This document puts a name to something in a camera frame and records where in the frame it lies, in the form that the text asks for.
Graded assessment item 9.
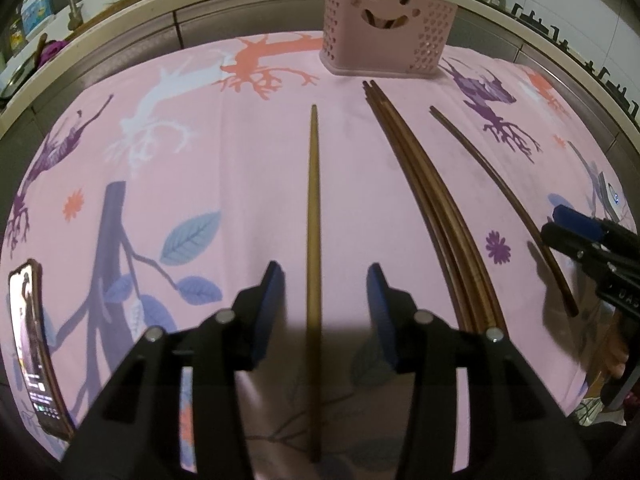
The person's right hand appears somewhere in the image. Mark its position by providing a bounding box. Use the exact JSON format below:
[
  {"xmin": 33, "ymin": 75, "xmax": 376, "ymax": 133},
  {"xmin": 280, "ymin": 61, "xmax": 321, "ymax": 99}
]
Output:
[{"xmin": 597, "ymin": 317, "xmax": 632, "ymax": 381}]

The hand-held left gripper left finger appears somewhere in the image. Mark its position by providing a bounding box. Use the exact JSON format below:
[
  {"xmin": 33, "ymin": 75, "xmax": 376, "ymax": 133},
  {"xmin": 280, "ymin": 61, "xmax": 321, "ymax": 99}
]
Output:
[{"xmin": 60, "ymin": 260, "xmax": 286, "ymax": 480}]

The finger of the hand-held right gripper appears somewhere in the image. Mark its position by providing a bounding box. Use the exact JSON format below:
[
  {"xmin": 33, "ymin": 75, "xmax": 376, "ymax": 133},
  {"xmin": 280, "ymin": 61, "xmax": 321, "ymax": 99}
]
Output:
[
  {"xmin": 552, "ymin": 204, "xmax": 640, "ymax": 256},
  {"xmin": 541, "ymin": 222, "xmax": 640, "ymax": 281}
]

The yellow dish soap bottle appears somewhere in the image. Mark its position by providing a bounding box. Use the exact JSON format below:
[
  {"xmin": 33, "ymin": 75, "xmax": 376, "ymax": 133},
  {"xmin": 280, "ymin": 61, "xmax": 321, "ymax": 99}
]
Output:
[{"xmin": 7, "ymin": 20, "xmax": 25, "ymax": 56}]

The pink printed tablecloth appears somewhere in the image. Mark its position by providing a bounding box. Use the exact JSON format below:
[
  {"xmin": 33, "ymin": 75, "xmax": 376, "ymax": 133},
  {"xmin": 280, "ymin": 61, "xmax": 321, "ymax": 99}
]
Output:
[{"xmin": 0, "ymin": 30, "xmax": 626, "ymax": 476}]

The smartphone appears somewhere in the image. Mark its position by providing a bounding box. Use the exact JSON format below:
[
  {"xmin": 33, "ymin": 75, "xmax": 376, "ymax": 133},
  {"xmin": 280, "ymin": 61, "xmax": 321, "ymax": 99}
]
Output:
[{"xmin": 7, "ymin": 258, "xmax": 76, "ymax": 442}]

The dark brown chopstick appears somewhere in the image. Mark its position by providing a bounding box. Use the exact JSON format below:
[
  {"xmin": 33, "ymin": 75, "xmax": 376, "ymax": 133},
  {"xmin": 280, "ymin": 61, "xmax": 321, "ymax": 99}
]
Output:
[{"xmin": 429, "ymin": 105, "xmax": 580, "ymax": 317}]

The small white device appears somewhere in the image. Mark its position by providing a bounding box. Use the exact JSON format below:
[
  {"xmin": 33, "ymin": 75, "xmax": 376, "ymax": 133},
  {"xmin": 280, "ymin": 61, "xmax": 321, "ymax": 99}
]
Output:
[{"xmin": 595, "ymin": 171, "xmax": 628, "ymax": 223}]

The bundle of wooden chopsticks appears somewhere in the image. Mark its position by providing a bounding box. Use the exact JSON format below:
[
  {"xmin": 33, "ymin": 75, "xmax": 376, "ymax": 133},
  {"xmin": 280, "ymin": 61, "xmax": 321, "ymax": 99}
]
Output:
[{"xmin": 361, "ymin": 79, "xmax": 508, "ymax": 336}]

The dark pan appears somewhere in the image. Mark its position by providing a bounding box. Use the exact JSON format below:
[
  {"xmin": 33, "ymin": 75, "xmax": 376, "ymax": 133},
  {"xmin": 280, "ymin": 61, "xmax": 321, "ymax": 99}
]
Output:
[{"xmin": 0, "ymin": 55, "xmax": 36, "ymax": 101}]

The light olive chopstick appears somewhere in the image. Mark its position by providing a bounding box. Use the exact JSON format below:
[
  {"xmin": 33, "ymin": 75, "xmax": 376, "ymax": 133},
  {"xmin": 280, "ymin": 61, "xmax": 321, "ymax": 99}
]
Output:
[{"xmin": 305, "ymin": 104, "xmax": 323, "ymax": 463}]

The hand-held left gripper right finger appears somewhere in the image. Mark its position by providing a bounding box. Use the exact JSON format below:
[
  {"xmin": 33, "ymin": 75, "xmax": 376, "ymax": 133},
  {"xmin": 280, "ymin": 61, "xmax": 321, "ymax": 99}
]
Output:
[{"xmin": 366, "ymin": 262, "xmax": 593, "ymax": 480}]

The black gas stove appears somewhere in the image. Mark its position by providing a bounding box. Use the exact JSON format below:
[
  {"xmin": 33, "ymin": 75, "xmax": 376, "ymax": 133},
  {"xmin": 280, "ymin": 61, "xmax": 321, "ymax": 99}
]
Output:
[{"xmin": 510, "ymin": 2, "xmax": 640, "ymax": 126}]

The blue label detergent jug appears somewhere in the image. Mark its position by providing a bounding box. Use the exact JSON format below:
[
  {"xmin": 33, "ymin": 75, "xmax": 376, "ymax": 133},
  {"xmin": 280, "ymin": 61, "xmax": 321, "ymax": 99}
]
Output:
[{"xmin": 20, "ymin": 0, "xmax": 55, "ymax": 36}]

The pink plastic utensil holder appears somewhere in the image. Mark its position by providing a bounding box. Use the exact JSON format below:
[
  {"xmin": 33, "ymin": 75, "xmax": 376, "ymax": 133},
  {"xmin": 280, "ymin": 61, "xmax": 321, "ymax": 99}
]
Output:
[{"xmin": 320, "ymin": 0, "xmax": 458, "ymax": 80}]

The purple cloth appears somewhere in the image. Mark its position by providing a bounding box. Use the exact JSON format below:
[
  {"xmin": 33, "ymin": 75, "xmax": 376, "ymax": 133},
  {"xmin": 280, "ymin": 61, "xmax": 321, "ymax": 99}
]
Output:
[{"xmin": 32, "ymin": 39, "xmax": 68, "ymax": 68}]

